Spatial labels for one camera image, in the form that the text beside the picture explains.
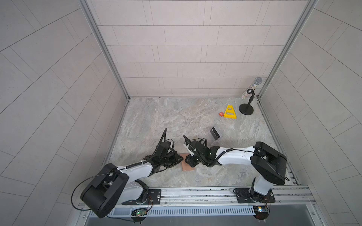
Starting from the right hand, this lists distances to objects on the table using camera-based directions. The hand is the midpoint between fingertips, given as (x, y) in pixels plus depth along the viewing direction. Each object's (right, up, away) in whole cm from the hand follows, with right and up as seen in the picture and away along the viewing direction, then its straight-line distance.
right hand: (187, 161), depth 84 cm
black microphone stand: (+47, +31, +23) cm, 61 cm away
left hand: (-1, +2, -1) cm, 2 cm away
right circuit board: (+36, -19, -16) cm, 44 cm away
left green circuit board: (-21, -16, -20) cm, 33 cm away
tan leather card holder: (-1, -1, -5) cm, 5 cm away
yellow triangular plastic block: (+32, +29, +21) cm, 48 cm away
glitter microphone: (+45, +49, +4) cm, 67 cm away
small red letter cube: (+26, +27, +21) cm, 43 cm away
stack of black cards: (+18, +15, +5) cm, 24 cm away
